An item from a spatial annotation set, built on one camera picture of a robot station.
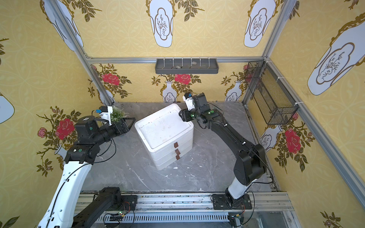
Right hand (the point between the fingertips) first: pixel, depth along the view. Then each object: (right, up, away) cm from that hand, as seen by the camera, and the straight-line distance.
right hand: (178, 113), depth 82 cm
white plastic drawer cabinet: (-7, -12, -9) cm, 16 cm away
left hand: (-24, -4, -13) cm, 27 cm away
